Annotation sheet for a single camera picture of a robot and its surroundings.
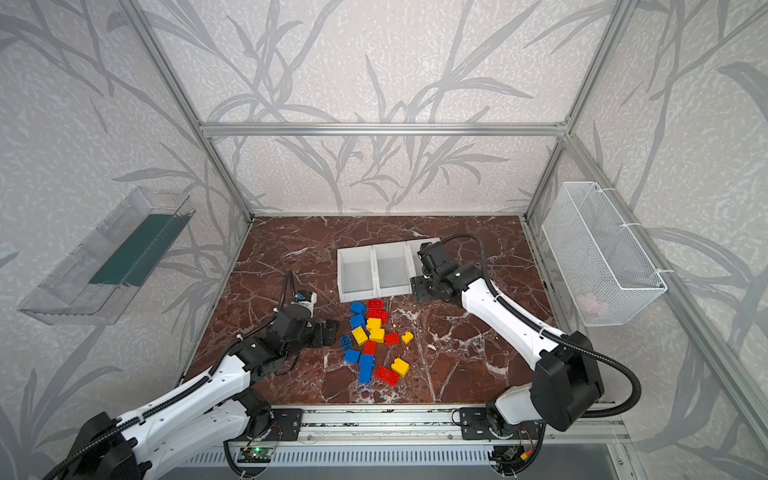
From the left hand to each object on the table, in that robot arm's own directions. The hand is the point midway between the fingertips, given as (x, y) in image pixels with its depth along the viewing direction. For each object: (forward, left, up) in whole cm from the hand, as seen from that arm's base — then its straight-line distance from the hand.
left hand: (331, 315), depth 84 cm
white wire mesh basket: (-3, -63, +28) cm, 69 cm away
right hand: (+9, -27, +6) cm, 29 cm away
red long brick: (-14, -17, -7) cm, 23 cm away
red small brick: (-6, -11, -9) cm, 15 cm away
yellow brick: (+1, -12, -8) cm, 14 cm away
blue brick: (+6, -6, -7) cm, 11 cm away
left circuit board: (-32, +15, -10) cm, 37 cm away
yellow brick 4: (-12, -20, -6) cm, 24 cm away
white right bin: (+20, -24, -1) cm, 31 cm away
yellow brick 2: (-3, -13, -6) cm, 15 cm away
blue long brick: (-12, -10, -8) cm, 17 cm away
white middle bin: (+21, -17, -8) cm, 28 cm away
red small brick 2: (-4, -17, -8) cm, 20 cm away
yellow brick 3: (-3, -8, -7) cm, 11 cm away
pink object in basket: (-2, -66, +12) cm, 68 cm away
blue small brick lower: (-9, -6, -8) cm, 13 cm away
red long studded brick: (+4, -12, -6) cm, 14 cm away
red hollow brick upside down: (+7, -12, -7) cm, 15 cm away
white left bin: (+19, -5, -7) cm, 21 cm away
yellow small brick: (-3, -22, -8) cm, 24 cm away
